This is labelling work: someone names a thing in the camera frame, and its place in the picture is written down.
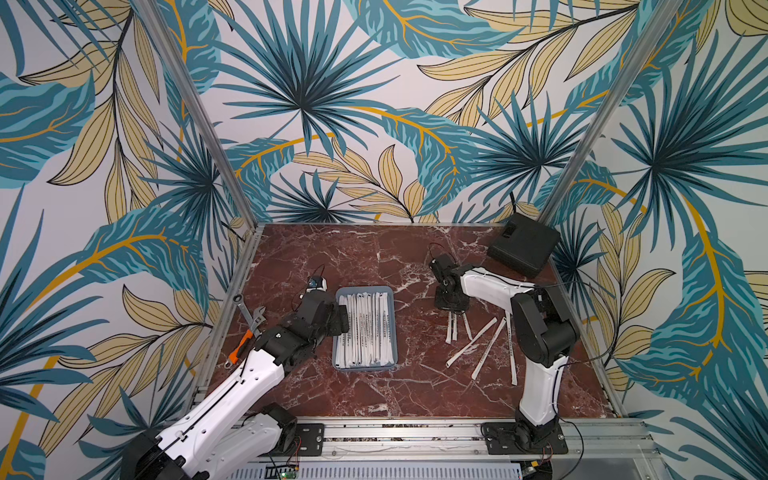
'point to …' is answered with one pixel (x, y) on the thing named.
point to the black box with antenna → (524, 243)
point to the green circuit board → (287, 475)
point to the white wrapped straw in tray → (368, 341)
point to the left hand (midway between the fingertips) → (332, 316)
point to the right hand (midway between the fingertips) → (447, 304)
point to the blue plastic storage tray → (353, 289)
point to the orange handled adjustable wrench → (257, 320)
